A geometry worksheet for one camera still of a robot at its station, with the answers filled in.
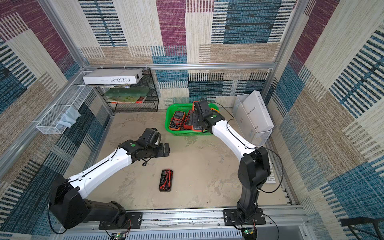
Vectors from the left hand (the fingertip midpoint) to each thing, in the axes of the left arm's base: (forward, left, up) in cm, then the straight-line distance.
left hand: (163, 149), depth 83 cm
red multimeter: (+22, -12, -6) cm, 26 cm away
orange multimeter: (+26, -5, -7) cm, 27 cm away
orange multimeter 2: (+9, -18, +7) cm, 22 cm away
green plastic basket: (+40, 0, -7) cm, 41 cm away
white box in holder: (+21, -56, +6) cm, 60 cm away
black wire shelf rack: (+48, +17, -10) cm, 52 cm away
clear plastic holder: (+13, -48, +3) cm, 49 cm away
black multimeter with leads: (-14, -1, -10) cm, 17 cm away
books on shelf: (+32, +25, +13) cm, 42 cm away
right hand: (+17, -18, +9) cm, 26 cm away
